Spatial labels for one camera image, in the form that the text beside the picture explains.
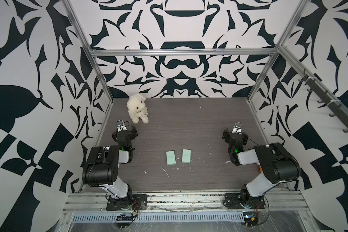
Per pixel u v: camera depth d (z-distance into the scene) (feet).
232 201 2.43
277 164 1.55
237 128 2.62
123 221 2.39
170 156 2.85
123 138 2.34
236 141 2.36
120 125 2.61
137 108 3.03
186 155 2.89
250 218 2.33
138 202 2.43
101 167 1.69
